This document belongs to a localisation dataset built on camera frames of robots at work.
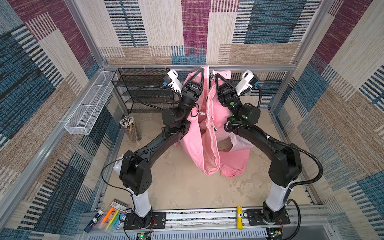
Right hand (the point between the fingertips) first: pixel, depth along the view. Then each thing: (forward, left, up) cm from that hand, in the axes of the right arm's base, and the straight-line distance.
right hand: (212, 76), depth 52 cm
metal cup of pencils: (+13, +45, -38) cm, 60 cm away
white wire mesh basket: (+2, +59, -23) cm, 63 cm away
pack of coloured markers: (-32, +47, -55) cm, 80 cm away
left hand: (-1, +2, +3) cm, 4 cm away
